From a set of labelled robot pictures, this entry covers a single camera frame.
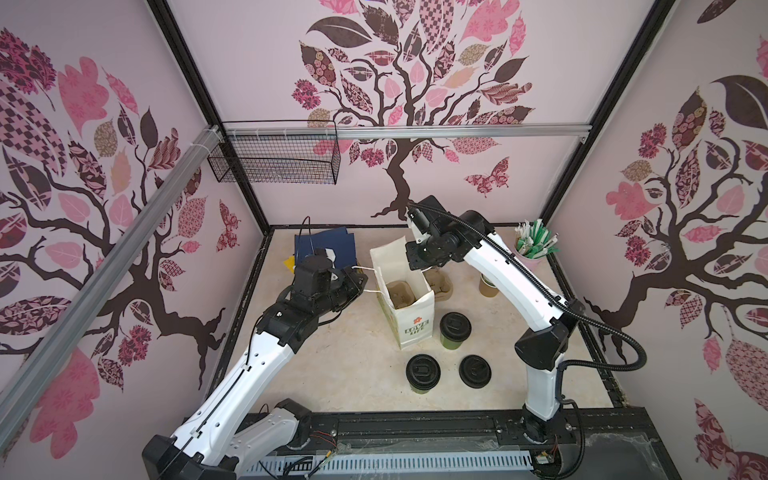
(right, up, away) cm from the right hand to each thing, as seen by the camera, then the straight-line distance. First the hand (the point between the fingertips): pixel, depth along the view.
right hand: (413, 255), depth 77 cm
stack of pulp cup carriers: (+11, -10, +22) cm, 26 cm away
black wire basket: (-54, +39, +45) cm, 81 cm away
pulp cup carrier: (-2, -13, +21) cm, 25 cm away
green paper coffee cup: (+11, -26, +9) cm, 30 cm away
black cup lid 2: (+2, -29, -4) cm, 29 cm away
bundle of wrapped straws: (+41, +5, +18) cm, 45 cm away
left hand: (-11, -7, -5) cm, 14 cm away
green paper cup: (+2, -36, -1) cm, 36 cm away
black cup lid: (+12, -20, +3) cm, 23 cm away
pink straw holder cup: (+39, -3, +17) cm, 43 cm away
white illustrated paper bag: (0, -18, 0) cm, 18 cm away
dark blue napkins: (-24, +4, +30) cm, 39 cm away
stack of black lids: (+18, -33, +5) cm, 38 cm away
